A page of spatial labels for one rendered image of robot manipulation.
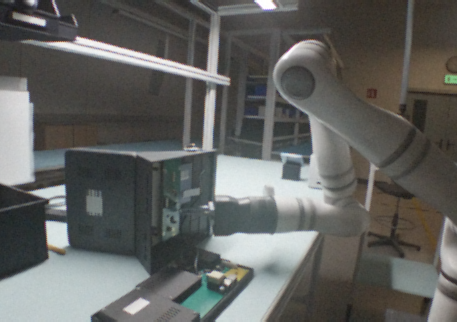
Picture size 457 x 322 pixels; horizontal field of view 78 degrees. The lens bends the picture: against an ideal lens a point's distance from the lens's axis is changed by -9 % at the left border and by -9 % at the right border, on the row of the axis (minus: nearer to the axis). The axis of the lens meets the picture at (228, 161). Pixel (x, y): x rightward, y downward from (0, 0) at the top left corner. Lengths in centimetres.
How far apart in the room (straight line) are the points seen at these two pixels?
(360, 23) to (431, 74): 180
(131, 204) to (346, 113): 42
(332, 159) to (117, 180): 40
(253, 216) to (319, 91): 25
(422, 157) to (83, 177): 60
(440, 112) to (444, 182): 667
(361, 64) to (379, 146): 666
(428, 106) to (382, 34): 176
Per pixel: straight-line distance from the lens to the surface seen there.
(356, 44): 726
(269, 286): 58
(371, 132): 51
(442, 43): 734
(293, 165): 148
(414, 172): 55
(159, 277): 54
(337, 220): 64
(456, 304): 70
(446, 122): 724
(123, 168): 61
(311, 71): 49
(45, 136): 401
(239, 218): 59
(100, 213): 65
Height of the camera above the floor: 129
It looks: 9 degrees down
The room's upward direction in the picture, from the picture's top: 4 degrees clockwise
